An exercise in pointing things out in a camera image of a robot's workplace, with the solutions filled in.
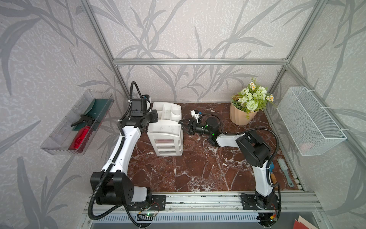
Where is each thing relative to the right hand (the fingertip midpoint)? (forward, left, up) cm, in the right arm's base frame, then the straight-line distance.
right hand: (179, 125), depth 81 cm
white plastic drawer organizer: (-8, +6, +3) cm, 11 cm away
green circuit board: (-40, +15, -20) cm, 47 cm away
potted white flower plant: (+13, -40, +3) cm, 42 cm away
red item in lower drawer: (-3, +11, -13) cm, 17 cm away
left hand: (+6, +14, +5) cm, 16 cm away
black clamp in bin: (-6, +43, +15) cm, 46 cm away
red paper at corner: (-45, -57, -19) cm, 75 cm away
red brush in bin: (-17, +39, +15) cm, 45 cm away
